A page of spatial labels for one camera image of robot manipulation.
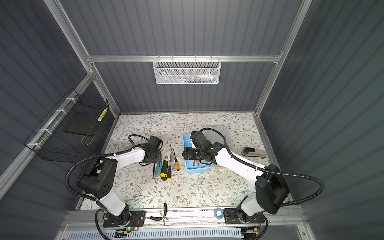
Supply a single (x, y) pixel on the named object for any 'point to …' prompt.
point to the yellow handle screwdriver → (177, 164)
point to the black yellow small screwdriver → (169, 172)
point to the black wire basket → (49, 140)
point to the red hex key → (194, 161)
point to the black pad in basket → (85, 122)
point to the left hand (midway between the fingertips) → (155, 157)
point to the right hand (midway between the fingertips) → (188, 155)
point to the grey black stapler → (253, 152)
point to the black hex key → (153, 169)
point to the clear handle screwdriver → (172, 161)
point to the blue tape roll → (217, 209)
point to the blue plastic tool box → (193, 166)
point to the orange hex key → (197, 162)
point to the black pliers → (163, 216)
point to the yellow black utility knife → (164, 172)
